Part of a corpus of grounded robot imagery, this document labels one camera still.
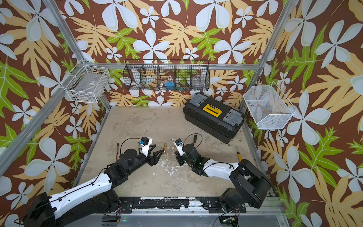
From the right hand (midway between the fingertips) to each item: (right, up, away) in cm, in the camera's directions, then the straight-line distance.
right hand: (175, 151), depth 87 cm
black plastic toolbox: (+25, +20, +4) cm, 32 cm away
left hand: (-8, +5, -11) cm, 14 cm away
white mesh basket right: (+57, +26, -4) cm, 63 cm away
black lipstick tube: (+13, +7, +9) cm, 17 cm away
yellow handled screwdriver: (+42, -4, +6) cm, 43 cm away
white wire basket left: (-55, +42, -1) cm, 70 cm away
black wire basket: (-6, +51, +9) cm, 52 cm away
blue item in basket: (-4, +43, +7) cm, 44 cm away
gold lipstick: (-7, +2, +7) cm, 10 cm away
